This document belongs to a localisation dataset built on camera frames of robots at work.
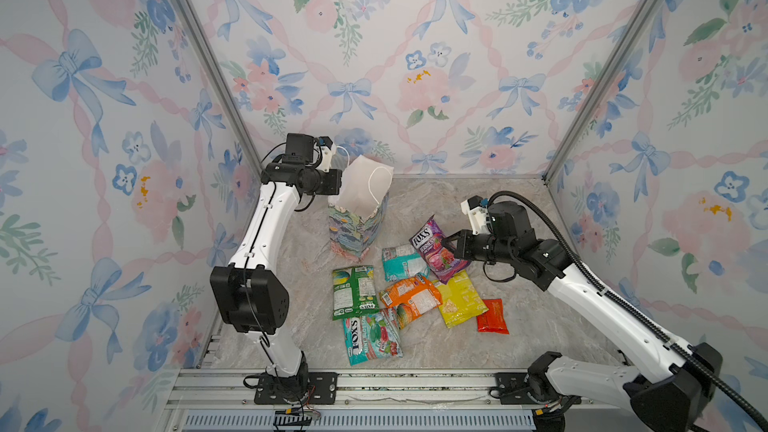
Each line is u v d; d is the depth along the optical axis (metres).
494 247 0.60
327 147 0.73
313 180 0.69
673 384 0.38
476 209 0.66
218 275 0.45
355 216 0.76
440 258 0.74
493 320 0.84
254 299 0.46
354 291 0.88
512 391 0.73
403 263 0.93
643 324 0.42
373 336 0.80
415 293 0.88
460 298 0.87
